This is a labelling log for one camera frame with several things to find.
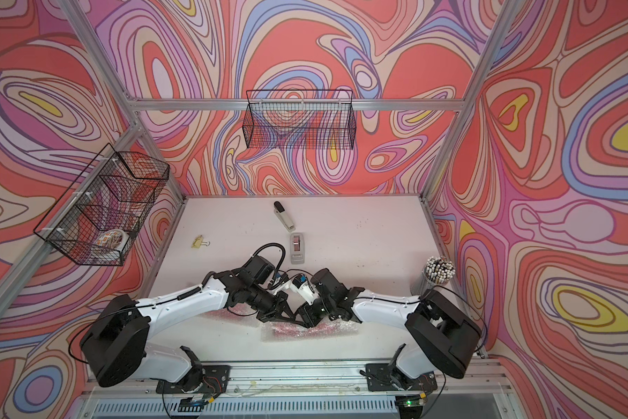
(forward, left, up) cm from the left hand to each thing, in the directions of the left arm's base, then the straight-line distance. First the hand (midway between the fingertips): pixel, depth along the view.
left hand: (297, 322), depth 75 cm
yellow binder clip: (+35, +42, -8) cm, 55 cm away
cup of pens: (+11, -41, +9) cm, 44 cm away
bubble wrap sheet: (-2, +9, -6) cm, 11 cm away
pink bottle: (-1, -7, -4) cm, 8 cm away
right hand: (+2, 0, -7) cm, 7 cm away
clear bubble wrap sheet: (-2, +16, +9) cm, 18 cm away
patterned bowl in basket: (+17, +51, +18) cm, 57 cm away
